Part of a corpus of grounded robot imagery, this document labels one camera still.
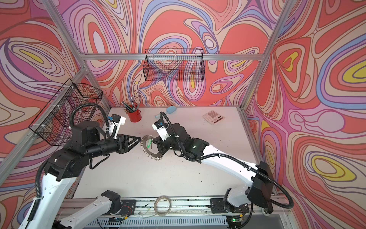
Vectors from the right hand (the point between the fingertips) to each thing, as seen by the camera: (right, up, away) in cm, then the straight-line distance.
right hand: (156, 143), depth 69 cm
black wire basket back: (+5, +52, +32) cm, 61 cm away
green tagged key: (-3, 0, -2) cm, 3 cm away
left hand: (-5, +3, -9) cm, 11 cm away
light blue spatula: (+2, +20, +50) cm, 54 cm away
